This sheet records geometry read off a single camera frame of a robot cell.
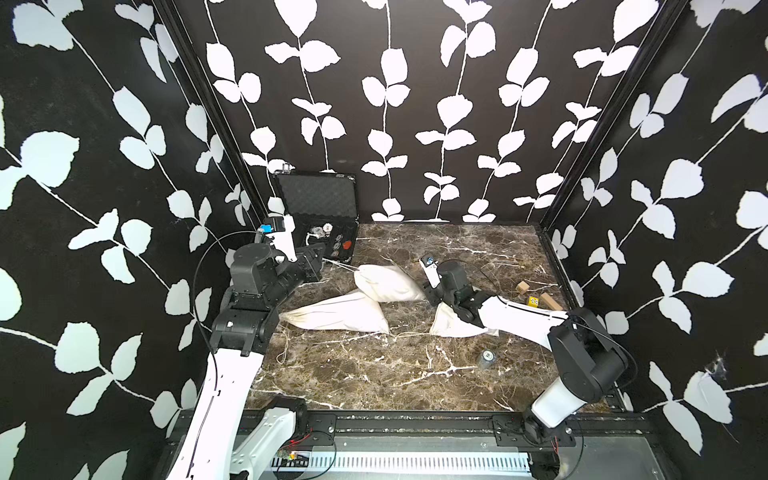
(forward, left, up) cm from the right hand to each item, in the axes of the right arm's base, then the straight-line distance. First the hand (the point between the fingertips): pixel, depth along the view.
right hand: (426, 273), depth 91 cm
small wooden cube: (+2, -34, -11) cm, 36 cm away
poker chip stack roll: (-24, -16, -6) cm, 29 cm away
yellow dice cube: (-4, -36, -10) cm, 37 cm away
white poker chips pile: (+27, +39, -10) cm, 48 cm away
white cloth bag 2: (-14, -6, -7) cm, 17 cm away
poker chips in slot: (+19, +32, -9) cm, 38 cm away
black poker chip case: (+34, +38, -4) cm, 51 cm away
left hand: (-10, +25, +27) cm, 38 cm away
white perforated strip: (-47, +6, -12) cm, 49 cm away
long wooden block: (-3, -43, -12) cm, 45 cm away
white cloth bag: (-7, +12, +5) cm, 14 cm away
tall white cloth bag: (-12, +23, -3) cm, 25 cm away
